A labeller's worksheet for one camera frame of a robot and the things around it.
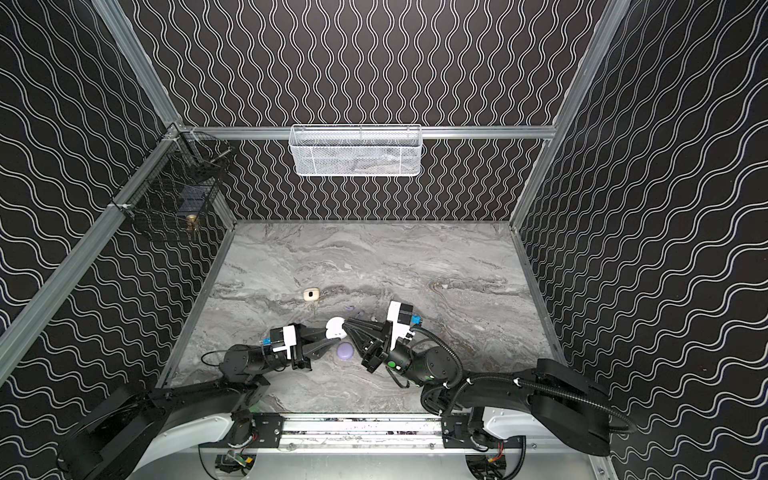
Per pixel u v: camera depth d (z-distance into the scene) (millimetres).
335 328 633
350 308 971
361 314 950
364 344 601
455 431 743
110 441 419
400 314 557
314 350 620
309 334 638
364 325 599
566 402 444
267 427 751
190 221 825
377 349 580
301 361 616
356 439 744
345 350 853
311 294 976
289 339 572
